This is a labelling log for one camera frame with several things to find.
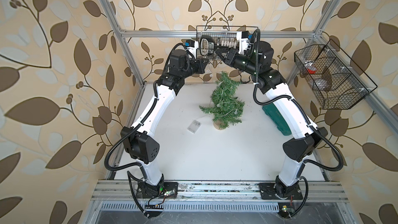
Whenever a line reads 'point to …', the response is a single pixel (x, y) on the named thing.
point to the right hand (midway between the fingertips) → (216, 51)
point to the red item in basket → (311, 71)
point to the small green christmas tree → (225, 107)
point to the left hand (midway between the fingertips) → (206, 56)
